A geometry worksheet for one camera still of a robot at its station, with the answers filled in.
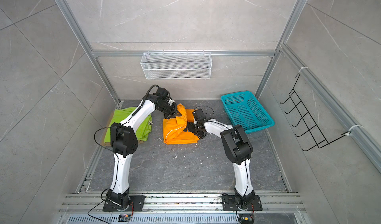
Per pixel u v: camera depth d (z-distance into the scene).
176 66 1.00
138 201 0.73
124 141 0.57
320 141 0.58
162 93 0.78
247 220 0.70
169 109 0.83
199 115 0.81
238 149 0.53
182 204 0.75
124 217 0.71
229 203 0.73
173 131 0.90
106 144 0.93
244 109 1.14
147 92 0.73
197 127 0.75
